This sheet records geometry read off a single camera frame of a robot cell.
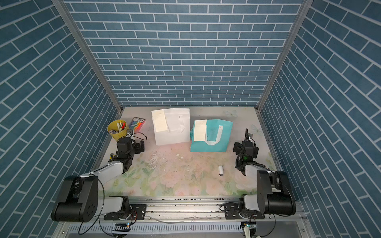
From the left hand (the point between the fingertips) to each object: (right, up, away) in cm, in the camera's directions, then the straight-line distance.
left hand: (137, 140), depth 91 cm
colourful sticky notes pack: (-8, +10, +19) cm, 23 cm away
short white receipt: (+39, +7, -7) cm, 40 cm away
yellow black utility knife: (-17, -10, +3) cm, 20 cm away
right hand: (+70, -3, +2) cm, 70 cm away
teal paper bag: (+51, +2, -2) cm, 51 cm away
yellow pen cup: (-14, +7, +4) cm, 16 cm away
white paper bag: (+21, +9, +1) cm, 23 cm away
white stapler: (+51, -17, -6) cm, 54 cm away
